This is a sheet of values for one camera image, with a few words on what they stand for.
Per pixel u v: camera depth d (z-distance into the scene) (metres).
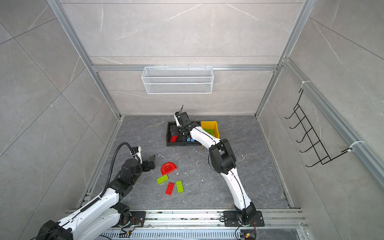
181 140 0.98
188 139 1.01
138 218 0.73
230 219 0.73
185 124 0.80
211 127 1.09
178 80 1.01
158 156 0.96
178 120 0.82
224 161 0.60
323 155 0.59
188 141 1.00
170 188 0.82
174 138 1.04
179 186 0.82
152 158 0.76
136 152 0.71
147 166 0.75
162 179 0.86
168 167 0.90
